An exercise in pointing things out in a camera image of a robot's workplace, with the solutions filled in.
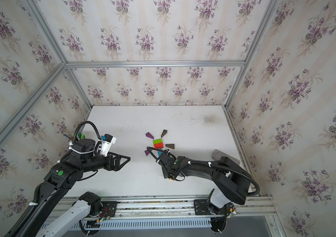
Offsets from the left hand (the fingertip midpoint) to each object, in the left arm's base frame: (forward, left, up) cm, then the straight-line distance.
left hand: (124, 157), depth 68 cm
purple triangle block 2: (+12, -7, -19) cm, 24 cm away
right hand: (+1, -22, -22) cm, 31 cm away
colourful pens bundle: (+17, +38, -10) cm, 42 cm away
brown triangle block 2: (+18, -23, -20) cm, 35 cm away
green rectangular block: (+22, -14, -21) cm, 33 cm away
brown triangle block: (+28, -18, -20) cm, 38 cm away
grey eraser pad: (+11, -51, -19) cm, 55 cm away
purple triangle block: (+27, -7, -21) cm, 34 cm away
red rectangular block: (+19, -14, -23) cm, 33 cm away
